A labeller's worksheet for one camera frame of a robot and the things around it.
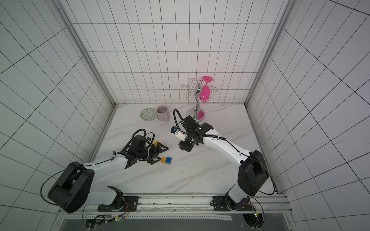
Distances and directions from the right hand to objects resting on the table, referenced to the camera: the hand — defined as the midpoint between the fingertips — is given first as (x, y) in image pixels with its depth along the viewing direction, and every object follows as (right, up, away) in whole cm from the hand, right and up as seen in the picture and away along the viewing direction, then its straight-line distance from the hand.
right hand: (183, 140), depth 83 cm
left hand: (-12, -9, +2) cm, 15 cm away
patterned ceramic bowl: (-29, +16, +28) cm, 43 cm away
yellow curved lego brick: (-16, -1, -5) cm, 16 cm away
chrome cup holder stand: (+10, +30, +8) cm, 33 cm away
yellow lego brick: (-13, -13, +5) cm, 19 cm away
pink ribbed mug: (-16, +16, +21) cm, 31 cm away
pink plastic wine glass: (+14, +29, +17) cm, 37 cm away
